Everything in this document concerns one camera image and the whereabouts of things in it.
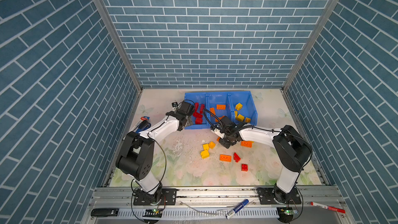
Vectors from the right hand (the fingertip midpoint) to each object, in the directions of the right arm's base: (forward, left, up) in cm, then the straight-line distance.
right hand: (224, 140), depth 93 cm
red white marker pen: (-30, -48, 0) cm, 57 cm away
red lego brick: (+11, +17, +3) cm, 20 cm away
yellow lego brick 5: (-6, +11, +2) cm, 13 cm away
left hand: (+6, +25, +8) cm, 27 cm away
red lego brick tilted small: (-11, -7, +2) cm, 13 cm away
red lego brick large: (+21, +16, +4) cm, 26 cm away
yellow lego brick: (+26, -10, +2) cm, 28 cm away
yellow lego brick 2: (+15, -10, +3) cm, 19 cm away
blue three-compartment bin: (+17, +10, +9) cm, 22 cm away
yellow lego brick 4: (-10, +11, +2) cm, 15 cm away
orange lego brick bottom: (+20, +8, +3) cm, 22 cm away
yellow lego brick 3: (+13, -15, +3) cm, 20 cm away
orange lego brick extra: (-11, -1, 0) cm, 11 cm away
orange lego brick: (+23, +3, +4) cm, 23 cm away
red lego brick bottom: (+15, +19, +3) cm, 24 cm away
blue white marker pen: (-37, -3, +2) cm, 37 cm away
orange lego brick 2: (-2, -13, +1) cm, 14 cm away
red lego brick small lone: (-16, -11, 0) cm, 19 cm away
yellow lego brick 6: (-4, +8, 0) cm, 8 cm away
